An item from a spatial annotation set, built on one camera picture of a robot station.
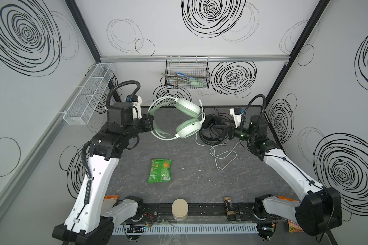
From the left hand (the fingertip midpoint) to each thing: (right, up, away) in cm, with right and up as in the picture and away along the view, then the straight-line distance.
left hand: (154, 116), depth 64 cm
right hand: (+29, -4, +11) cm, 31 cm away
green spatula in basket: (+17, +20, +23) cm, 35 cm away
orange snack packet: (-25, -43, +12) cm, 51 cm away
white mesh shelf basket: (-37, +7, +12) cm, 40 cm away
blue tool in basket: (+11, +26, +27) cm, 39 cm away
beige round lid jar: (+11, -43, +6) cm, 44 cm away
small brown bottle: (+35, -43, +10) cm, 56 cm away
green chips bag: (-1, -30, +20) cm, 36 cm away
